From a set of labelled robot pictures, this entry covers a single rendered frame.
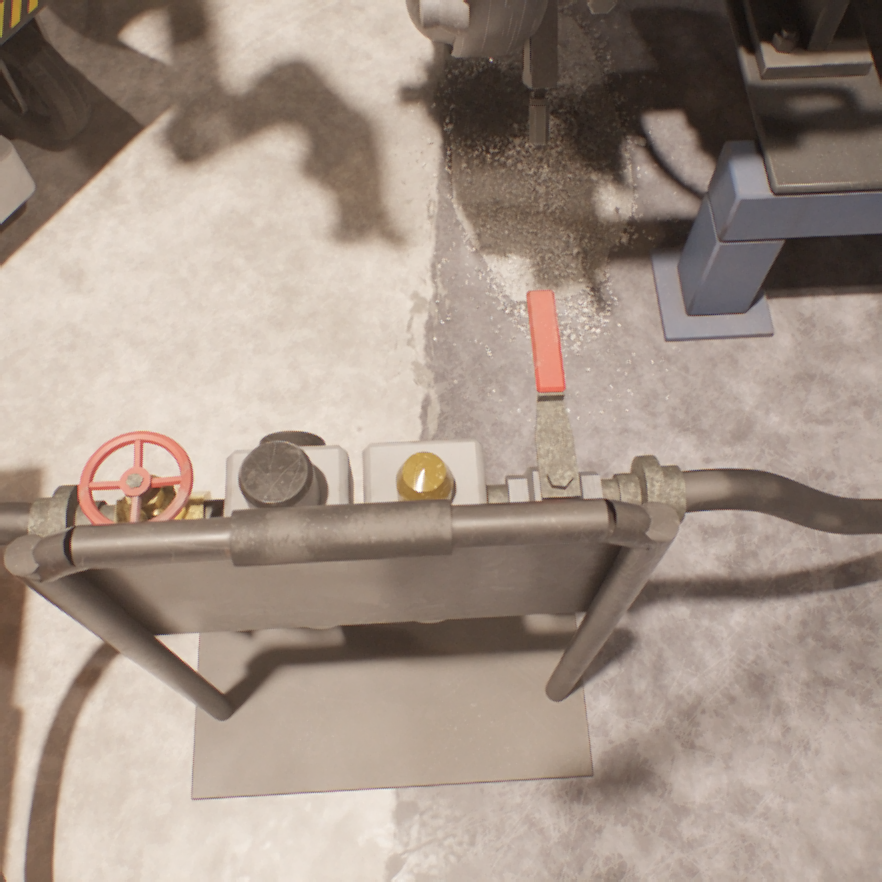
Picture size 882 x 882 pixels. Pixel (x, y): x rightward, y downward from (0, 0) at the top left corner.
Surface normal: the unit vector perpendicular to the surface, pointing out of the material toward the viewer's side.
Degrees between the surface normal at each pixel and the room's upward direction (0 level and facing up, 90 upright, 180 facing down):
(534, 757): 0
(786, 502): 57
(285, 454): 0
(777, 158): 0
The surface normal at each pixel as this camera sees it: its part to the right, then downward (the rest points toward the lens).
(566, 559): 0.06, 0.91
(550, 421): 0.00, -0.42
